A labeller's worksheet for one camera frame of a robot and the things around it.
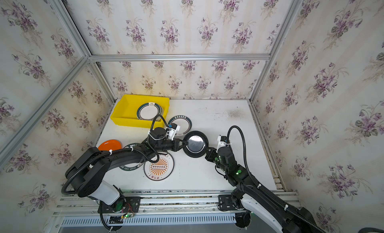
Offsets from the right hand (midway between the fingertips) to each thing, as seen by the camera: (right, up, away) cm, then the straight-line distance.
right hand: (203, 149), depth 79 cm
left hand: (-8, +3, +2) cm, 9 cm away
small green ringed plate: (-38, +22, +29) cm, 52 cm away
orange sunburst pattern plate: (-23, -13, +5) cm, 27 cm away
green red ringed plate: (-11, +13, +26) cm, 31 cm away
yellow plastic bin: (-58, +21, +34) cm, 70 cm away
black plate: (-3, +3, +2) cm, 5 cm away
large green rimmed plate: (-41, -11, +4) cm, 42 cm away
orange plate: (-58, 0, +13) cm, 59 cm away
